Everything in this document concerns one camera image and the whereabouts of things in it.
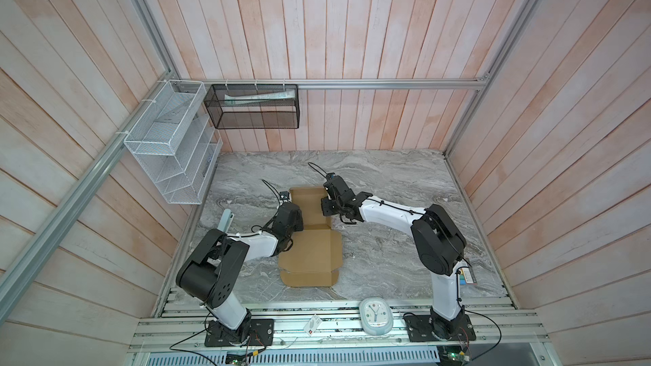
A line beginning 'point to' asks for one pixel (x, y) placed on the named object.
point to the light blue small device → (225, 220)
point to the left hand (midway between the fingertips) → (294, 216)
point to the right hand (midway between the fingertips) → (324, 203)
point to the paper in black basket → (247, 99)
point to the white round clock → (375, 316)
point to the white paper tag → (312, 324)
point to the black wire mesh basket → (253, 106)
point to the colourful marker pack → (465, 277)
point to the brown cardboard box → (316, 254)
